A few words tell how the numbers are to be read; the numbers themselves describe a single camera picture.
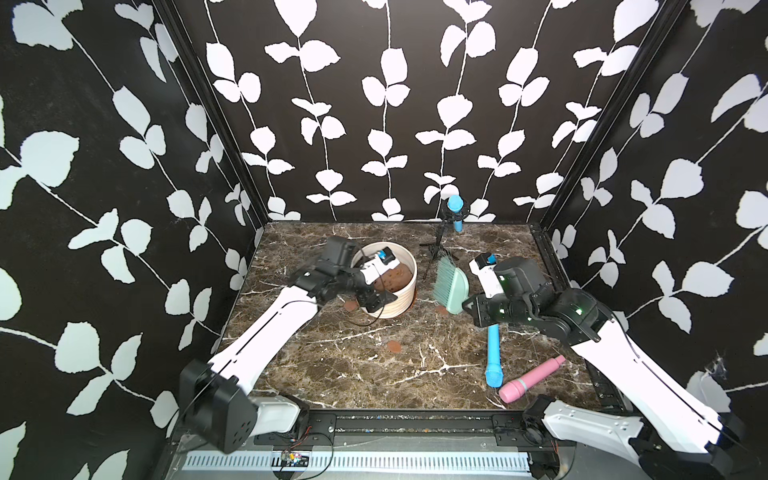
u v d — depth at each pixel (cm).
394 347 88
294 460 71
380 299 68
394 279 91
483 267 59
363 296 68
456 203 93
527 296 47
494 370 81
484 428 75
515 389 77
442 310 73
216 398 38
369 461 70
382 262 65
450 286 72
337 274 59
